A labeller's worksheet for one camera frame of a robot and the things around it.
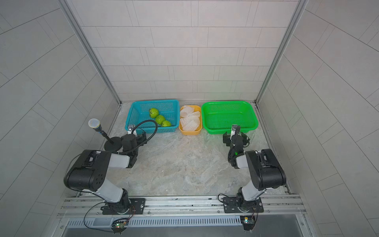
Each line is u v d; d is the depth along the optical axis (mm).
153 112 1020
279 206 725
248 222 680
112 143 913
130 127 783
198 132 945
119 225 638
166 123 954
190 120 977
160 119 979
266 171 451
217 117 1080
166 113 1088
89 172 443
